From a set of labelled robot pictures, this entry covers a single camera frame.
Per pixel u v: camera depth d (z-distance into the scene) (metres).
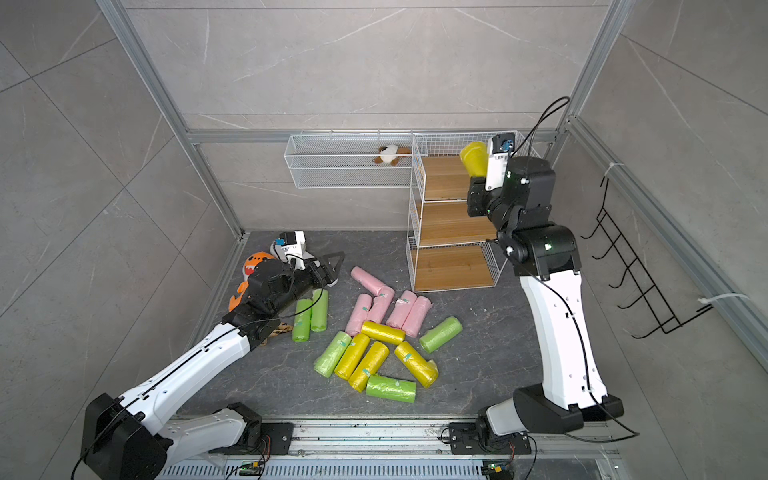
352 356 0.85
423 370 0.82
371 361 0.84
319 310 0.94
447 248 0.86
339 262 0.70
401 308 0.95
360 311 0.93
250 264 1.00
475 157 0.62
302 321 0.90
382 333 0.89
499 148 0.48
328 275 0.65
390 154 0.87
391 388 0.78
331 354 0.86
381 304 0.94
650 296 0.62
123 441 0.37
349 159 0.99
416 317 0.93
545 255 0.38
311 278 0.65
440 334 0.88
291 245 0.65
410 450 0.73
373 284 1.01
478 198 0.53
